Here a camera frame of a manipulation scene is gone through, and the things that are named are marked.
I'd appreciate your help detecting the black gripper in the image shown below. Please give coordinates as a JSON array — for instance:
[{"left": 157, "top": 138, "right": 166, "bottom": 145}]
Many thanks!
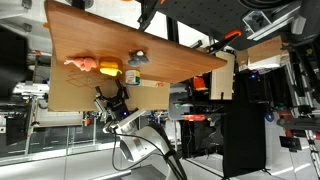
[{"left": 93, "top": 78, "right": 130, "bottom": 118}]

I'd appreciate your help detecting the white green labelled can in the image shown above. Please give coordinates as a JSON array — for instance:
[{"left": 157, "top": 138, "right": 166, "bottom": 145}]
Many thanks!
[{"left": 124, "top": 69, "right": 142, "bottom": 87}]

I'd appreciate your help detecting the yellow plastic toy fruit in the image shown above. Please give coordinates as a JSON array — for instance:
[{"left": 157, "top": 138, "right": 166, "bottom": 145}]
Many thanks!
[{"left": 99, "top": 67, "right": 123, "bottom": 77}]

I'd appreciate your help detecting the orange translucent bowl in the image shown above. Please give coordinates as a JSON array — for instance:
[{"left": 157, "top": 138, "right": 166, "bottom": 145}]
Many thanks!
[{"left": 98, "top": 56, "right": 123, "bottom": 70}]

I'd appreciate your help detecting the pink plush toy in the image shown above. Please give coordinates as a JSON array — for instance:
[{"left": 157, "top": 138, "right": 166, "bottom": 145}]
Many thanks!
[{"left": 63, "top": 56, "right": 100, "bottom": 73}]

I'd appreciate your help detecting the grey plush toy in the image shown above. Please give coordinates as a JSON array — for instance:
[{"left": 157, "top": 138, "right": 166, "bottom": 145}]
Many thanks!
[{"left": 127, "top": 49, "right": 150, "bottom": 68}]

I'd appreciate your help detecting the orange black bar clamp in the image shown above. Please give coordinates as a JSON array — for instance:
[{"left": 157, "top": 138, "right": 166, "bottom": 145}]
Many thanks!
[
  {"left": 137, "top": 0, "right": 167, "bottom": 33},
  {"left": 196, "top": 29, "right": 243, "bottom": 55}
]

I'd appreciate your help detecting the orange plastic object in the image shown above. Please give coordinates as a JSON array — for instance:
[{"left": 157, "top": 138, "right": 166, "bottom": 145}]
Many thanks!
[{"left": 192, "top": 76, "right": 209, "bottom": 92}]

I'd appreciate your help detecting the light wooden board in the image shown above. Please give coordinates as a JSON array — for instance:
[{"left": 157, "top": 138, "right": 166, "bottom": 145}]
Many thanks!
[{"left": 209, "top": 50, "right": 236, "bottom": 101}]

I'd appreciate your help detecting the black perforated mounting board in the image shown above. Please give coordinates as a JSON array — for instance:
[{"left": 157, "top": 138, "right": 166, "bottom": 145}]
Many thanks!
[{"left": 156, "top": 0, "right": 256, "bottom": 41}]

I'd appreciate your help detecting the black hanging cloth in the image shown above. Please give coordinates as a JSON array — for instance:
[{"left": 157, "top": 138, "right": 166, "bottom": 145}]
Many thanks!
[{"left": 221, "top": 99, "right": 268, "bottom": 179}]

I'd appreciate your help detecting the small brown cardboard box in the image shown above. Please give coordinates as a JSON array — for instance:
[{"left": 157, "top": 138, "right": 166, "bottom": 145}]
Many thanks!
[{"left": 246, "top": 35, "right": 285, "bottom": 66}]

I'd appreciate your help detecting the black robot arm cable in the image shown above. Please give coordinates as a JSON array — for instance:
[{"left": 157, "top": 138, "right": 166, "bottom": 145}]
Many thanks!
[{"left": 110, "top": 128, "right": 188, "bottom": 180}]

